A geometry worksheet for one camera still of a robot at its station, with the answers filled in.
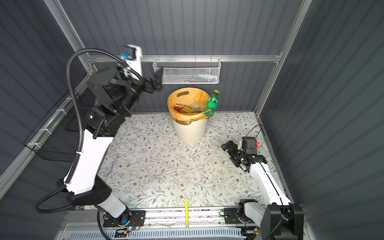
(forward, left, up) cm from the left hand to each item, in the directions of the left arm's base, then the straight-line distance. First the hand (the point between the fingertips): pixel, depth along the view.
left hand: (151, 65), depth 52 cm
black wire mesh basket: (-7, +49, -31) cm, 58 cm away
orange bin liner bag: (+28, -12, -36) cm, 47 cm away
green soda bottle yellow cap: (+8, -25, -26) cm, 37 cm away
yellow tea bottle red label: (+18, -9, -38) cm, 43 cm away
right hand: (-9, -34, -47) cm, 58 cm away
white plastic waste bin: (+6, -15, -47) cm, 50 cm away
